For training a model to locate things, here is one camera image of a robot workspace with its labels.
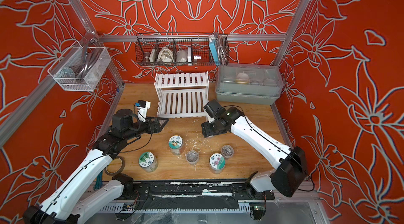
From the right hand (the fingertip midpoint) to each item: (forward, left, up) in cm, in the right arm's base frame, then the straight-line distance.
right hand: (204, 131), depth 76 cm
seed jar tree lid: (-13, +27, -8) cm, 31 cm away
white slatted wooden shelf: (+27, +15, -4) cm, 31 cm away
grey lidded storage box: (+34, -28, 0) cm, 44 cm away
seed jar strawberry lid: (-2, +16, -8) cm, 18 cm away
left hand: (+3, +20, +7) cm, 21 cm away
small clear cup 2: (-5, -12, -11) cm, 17 cm away
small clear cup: (-9, +6, -10) cm, 15 cm away
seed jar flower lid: (-12, -6, -8) cm, 16 cm away
